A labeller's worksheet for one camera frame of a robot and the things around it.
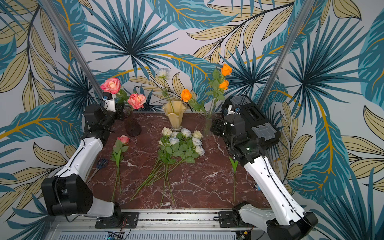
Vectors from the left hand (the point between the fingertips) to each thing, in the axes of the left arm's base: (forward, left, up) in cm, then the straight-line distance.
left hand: (121, 103), depth 78 cm
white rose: (+25, -20, +3) cm, 32 cm away
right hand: (-12, -50, +2) cm, 51 cm away
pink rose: (-10, +10, -30) cm, 33 cm away
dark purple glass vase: (+3, +2, -23) cm, 23 cm away
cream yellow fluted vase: (+13, -25, -16) cm, 33 cm away
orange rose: (+15, -55, +3) cm, 57 cm away
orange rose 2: (+5, -34, +2) cm, 34 cm away
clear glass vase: (+7, -48, -15) cm, 51 cm away
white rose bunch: (-9, -26, -28) cm, 39 cm away
